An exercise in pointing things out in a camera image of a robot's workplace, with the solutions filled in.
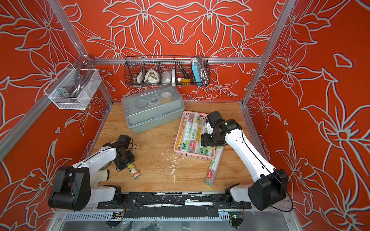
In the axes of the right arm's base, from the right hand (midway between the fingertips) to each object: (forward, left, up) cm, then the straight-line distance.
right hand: (204, 142), depth 77 cm
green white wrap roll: (+2, 0, -12) cm, 13 cm away
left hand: (-4, +44, -17) cm, 47 cm away
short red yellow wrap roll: (-11, +40, -14) cm, 44 cm away
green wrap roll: (+2, -4, -13) cm, 14 cm away
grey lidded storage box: (+22, +32, +3) cm, 39 cm away
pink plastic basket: (-1, +10, -11) cm, 15 cm away
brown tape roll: (-18, +42, +12) cm, 47 cm away
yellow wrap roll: (+16, +2, -12) cm, 20 cm away
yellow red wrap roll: (+10, +13, -12) cm, 20 cm away
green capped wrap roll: (+2, +10, -9) cm, 14 cm away
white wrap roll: (+7, +5, -9) cm, 12 cm away
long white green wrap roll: (-14, -4, -13) cm, 20 cm away
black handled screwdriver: (+46, +12, +16) cm, 50 cm away
